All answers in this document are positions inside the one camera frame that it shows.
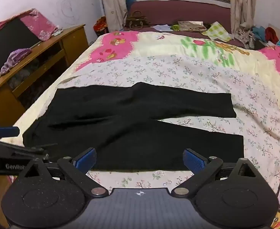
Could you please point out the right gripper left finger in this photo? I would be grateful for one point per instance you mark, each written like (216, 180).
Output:
(75, 169)

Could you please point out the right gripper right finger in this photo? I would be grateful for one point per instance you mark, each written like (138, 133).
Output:
(203, 169)

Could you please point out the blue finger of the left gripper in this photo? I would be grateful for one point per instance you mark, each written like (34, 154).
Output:
(7, 132)

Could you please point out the black pants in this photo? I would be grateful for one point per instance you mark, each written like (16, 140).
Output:
(128, 126)

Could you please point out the wooden desk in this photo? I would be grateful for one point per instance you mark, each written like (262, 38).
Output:
(25, 82)

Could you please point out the purple cloth on desk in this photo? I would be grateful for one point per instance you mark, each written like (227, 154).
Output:
(13, 59)

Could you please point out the black monitor with pink cover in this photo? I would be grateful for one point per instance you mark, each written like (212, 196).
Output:
(23, 31)

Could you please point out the pink cream cartoon blanket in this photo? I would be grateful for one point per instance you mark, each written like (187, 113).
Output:
(252, 78)

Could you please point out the green checkered cloth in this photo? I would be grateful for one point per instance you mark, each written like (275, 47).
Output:
(217, 31)

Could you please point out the pile of clothes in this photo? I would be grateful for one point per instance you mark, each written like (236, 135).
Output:
(257, 38)

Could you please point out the red bag on floor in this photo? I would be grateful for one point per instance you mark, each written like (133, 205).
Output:
(101, 26)

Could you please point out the papers on bench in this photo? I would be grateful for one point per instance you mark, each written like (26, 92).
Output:
(191, 26)

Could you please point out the brown handbag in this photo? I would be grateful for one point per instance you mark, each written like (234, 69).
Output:
(135, 21)

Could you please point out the maroon bench cushion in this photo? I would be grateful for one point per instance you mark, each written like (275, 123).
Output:
(169, 12)

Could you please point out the left beige curtain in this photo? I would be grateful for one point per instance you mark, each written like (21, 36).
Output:
(115, 12)

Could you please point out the beige curtain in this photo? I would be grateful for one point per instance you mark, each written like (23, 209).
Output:
(115, 12)
(242, 17)

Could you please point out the right beige curtain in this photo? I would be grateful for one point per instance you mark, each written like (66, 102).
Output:
(242, 17)

